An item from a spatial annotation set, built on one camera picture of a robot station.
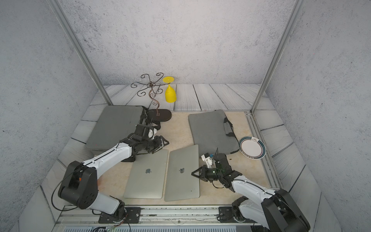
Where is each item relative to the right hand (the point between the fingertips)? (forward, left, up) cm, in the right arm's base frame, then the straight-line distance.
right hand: (193, 175), depth 78 cm
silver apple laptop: (+2, +28, -8) cm, 29 cm away
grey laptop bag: (+32, -14, -5) cm, 35 cm away
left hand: (+16, +15, +5) cm, 22 cm away
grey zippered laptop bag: (+36, +56, 0) cm, 66 cm away
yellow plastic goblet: (+50, +16, +16) cm, 55 cm away
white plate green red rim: (+23, -40, -10) cm, 47 cm away
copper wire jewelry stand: (+47, +25, +22) cm, 58 cm away
